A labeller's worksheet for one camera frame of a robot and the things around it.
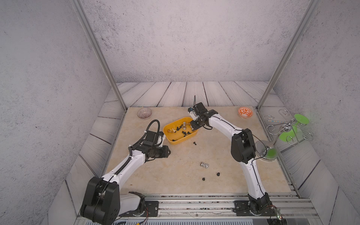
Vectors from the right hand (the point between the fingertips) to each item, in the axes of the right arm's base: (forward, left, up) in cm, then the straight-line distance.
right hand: (194, 123), depth 100 cm
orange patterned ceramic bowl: (+17, -42, -7) cm, 46 cm away
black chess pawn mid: (-11, 0, -8) cm, 13 cm away
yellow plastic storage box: (-3, +11, -11) cm, 16 cm away
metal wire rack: (-11, -47, +18) cm, 52 cm away
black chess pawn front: (-35, -5, -8) cm, 36 cm away
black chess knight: (-2, +7, -8) cm, 11 cm away
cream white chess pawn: (-1, +14, -7) cm, 16 cm away
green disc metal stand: (-16, -47, -9) cm, 51 cm away
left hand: (-22, +15, +1) cm, 27 cm away
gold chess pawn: (-1, +19, -6) cm, 20 cm away
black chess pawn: (+1, +12, -7) cm, 14 cm away
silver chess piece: (+2, +7, -7) cm, 10 cm away
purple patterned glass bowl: (+15, +40, -5) cm, 43 cm away
